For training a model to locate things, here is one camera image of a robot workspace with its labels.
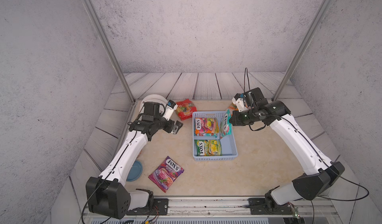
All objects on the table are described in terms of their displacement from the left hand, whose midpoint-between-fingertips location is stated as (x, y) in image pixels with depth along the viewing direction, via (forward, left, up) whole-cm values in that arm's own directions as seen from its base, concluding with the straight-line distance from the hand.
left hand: (177, 119), depth 79 cm
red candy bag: (+25, -3, -19) cm, 32 cm away
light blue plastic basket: (-7, -31, -24) cm, 39 cm away
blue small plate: (-19, +23, -21) cm, 37 cm away
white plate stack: (+22, +16, -5) cm, 28 cm away
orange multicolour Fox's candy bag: (+8, -17, -18) cm, 27 cm away
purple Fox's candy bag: (-20, +7, -22) cm, 30 cm away
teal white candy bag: (-6, -25, +1) cm, 26 cm away
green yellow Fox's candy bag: (-6, -17, -21) cm, 28 cm away
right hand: (-5, -27, +5) cm, 27 cm away
